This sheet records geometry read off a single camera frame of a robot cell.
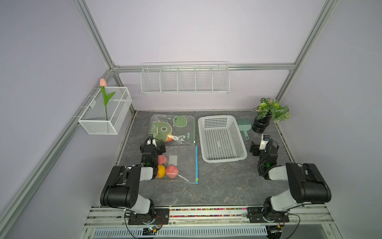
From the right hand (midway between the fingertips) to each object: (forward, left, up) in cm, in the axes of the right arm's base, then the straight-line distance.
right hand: (259, 141), depth 93 cm
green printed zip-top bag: (+14, +56, -5) cm, 58 cm away
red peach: (-19, +54, -2) cm, 57 cm away
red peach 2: (-11, +61, -2) cm, 62 cm away
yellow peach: (-18, +60, -3) cm, 63 cm away
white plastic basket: (+6, +23, -7) cm, 25 cm away
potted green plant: (+11, -3, +17) cm, 21 cm away
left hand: (-1, +67, +1) cm, 67 cm away
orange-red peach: (+5, +58, -4) cm, 58 cm away
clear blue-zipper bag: (-8, +47, -7) cm, 48 cm away
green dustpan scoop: (+20, +3, -8) cm, 22 cm away
